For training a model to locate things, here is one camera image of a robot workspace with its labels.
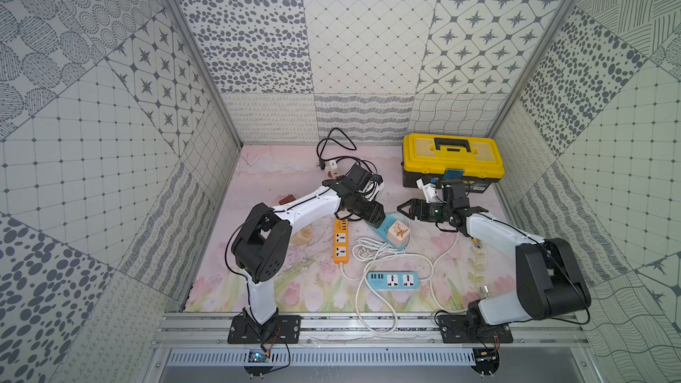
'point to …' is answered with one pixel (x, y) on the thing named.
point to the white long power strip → (332, 170)
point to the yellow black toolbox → (473, 159)
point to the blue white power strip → (393, 280)
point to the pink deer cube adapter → (397, 233)
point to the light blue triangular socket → (384, 229)
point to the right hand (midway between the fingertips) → (404, 212)
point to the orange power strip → (340, 241)
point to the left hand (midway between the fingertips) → (379, 208)
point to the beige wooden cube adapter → (302, 236)
